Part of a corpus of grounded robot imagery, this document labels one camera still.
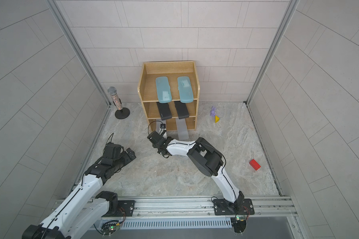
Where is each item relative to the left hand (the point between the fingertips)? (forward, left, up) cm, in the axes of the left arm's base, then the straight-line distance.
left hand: (132, 153), depth 84 cm
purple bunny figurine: (+33, -50, -1) cm, 60 cm away
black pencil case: (+22, -17, +12) cm, 31 cm away
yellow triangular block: (+28, -53, -2) cm, 60 cm away
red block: (-5, -70, -2) cm, 70 cm away
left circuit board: (-33, +4, -7) cm, 34 cm away
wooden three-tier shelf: (+27, -8, +25) cm, 38 cm away
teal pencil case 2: (+25, -18, +27) cm, 41 cm away
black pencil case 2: (+23, -28, +13) cm, 38 cm away
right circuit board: (-32, -55, -2) cm, 64 cm away
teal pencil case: (+26, -30, +26) cm, 47 cm away
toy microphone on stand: (+33, +16, -3) cm, 37 cm away
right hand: (+13, -13, -6) cm, 19 cm away
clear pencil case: (+17, -28, 0) cm, 33 cm away
